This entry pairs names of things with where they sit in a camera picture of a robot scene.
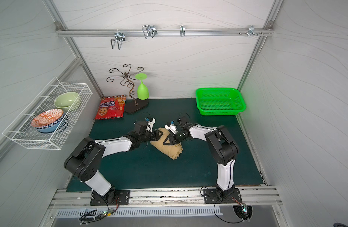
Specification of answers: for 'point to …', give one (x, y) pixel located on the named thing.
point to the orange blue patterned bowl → (48, 120)
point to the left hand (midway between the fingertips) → (161, 133)
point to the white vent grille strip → (143, 212)
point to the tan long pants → (173, 151)
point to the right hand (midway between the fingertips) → (166, 143)
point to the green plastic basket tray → (220, 101)
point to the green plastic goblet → (143, 92)
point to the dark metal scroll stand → (132, 106)
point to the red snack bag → (111, 107)
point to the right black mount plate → (213, 196)
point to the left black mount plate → (120, 197)
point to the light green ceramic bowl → (66, 100)
